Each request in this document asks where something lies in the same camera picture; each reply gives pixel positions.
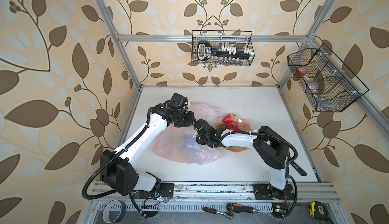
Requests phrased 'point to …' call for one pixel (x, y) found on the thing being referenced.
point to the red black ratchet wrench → (229, 215)
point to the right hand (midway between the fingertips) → (180, 150)
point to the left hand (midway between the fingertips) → (192, 120)
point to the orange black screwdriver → (237, 208)
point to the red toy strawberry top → (228, 118)
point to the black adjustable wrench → (301, 171)
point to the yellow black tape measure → (317, 210)
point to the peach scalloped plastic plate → (243, 124)
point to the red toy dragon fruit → (232, 125)
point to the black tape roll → (114, 211)
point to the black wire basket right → (330, 85)
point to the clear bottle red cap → (302, 72)
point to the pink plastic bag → (181, 143)
